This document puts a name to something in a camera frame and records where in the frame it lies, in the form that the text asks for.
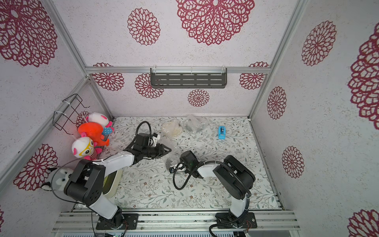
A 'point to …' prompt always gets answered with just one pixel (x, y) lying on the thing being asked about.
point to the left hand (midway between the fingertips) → (171, 151)
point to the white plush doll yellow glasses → (83, 147)
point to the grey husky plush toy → (59, 176)
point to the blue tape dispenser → (222, 132)
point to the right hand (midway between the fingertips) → (183, 156)
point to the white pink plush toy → (100, 118)
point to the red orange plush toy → (94, 131)
